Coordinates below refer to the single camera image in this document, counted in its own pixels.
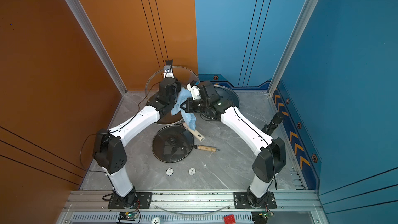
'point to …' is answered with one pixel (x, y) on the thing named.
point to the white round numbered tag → (156, 221)
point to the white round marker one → (192, 171)
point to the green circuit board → (126, 215)
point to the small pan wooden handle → (205, 148)
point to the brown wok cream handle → (196, 133)
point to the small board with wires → (266, 214)
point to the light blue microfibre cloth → (182, 94)
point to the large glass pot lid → (183, 74)
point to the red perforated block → (229, 219)
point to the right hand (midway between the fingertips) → (182, 106)
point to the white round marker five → (169, 171)
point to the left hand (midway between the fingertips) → (172, 74)
